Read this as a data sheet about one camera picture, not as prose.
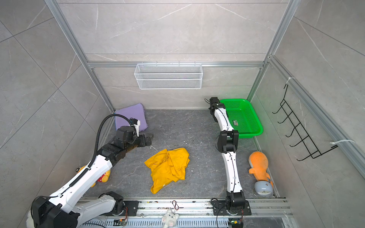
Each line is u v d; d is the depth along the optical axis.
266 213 0.73
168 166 0.84
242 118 1.14
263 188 0.73
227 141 0.70
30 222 0.54
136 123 0.70
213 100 0.94
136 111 1.18
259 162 0.82
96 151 0.52
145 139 0.70
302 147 0.65
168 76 1.01
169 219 0.67
